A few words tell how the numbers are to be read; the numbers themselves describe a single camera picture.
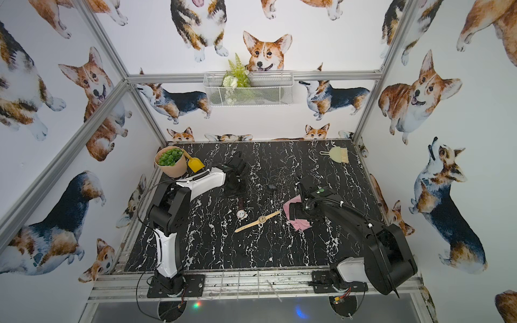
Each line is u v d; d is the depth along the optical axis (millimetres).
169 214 524
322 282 733
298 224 877
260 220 901
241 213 912
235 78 817
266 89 924
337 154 1142
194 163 1093
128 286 749
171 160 951
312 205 607
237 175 818
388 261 423
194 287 735
